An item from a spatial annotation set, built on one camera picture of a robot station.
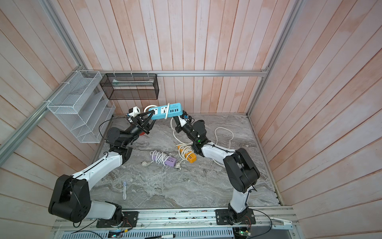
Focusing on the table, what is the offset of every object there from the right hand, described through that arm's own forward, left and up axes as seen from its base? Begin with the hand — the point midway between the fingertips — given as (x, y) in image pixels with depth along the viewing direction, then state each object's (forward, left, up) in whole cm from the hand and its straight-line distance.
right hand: (173, 113), depth 80 cm
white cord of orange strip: (-12, -4, -27) cm, 29 cm away
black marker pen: (-53, +3, -28) cm, 60 cm away
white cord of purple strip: (-17, +19, -27) cm, 37 cm away
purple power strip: (-16, +6, -24) cm, 29 cm away
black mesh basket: (+31, +34, -4) cm, 46 cm away
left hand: (-10, +6, +9) cm, 15 cm away
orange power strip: (-12, -9, -24) cm, 28 cm away
